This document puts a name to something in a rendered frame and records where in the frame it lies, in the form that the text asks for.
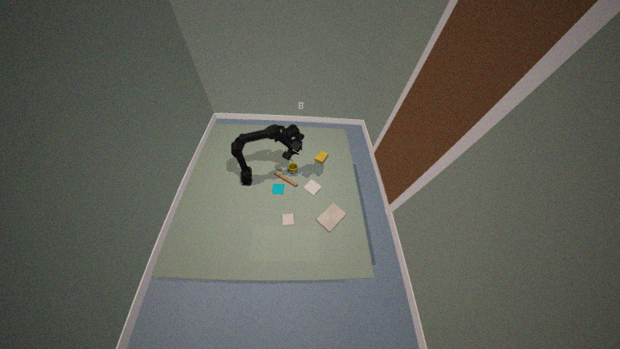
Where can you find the yellow rectangular block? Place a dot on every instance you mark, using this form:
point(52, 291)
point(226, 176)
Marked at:
point(321, 157)

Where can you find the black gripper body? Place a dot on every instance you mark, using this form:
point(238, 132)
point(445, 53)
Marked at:
point(287, 155)

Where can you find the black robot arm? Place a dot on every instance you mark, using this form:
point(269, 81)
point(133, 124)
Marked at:
point(272, 132)

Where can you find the yellow translucent cup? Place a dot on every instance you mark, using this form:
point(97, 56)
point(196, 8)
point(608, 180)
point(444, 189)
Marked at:
point(292, 168)

